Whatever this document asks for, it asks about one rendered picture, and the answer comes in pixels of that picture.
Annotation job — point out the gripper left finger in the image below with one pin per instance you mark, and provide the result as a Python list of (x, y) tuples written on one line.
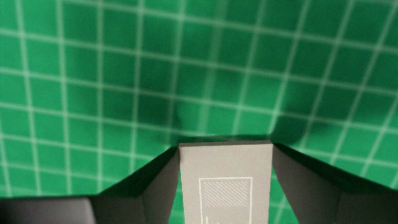
[(144, 197)]

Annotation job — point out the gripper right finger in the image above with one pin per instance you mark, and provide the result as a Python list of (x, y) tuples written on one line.
[(320, 193)]

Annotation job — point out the green grid cutting mat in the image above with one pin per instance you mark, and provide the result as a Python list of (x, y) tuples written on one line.
[(92, 90)]

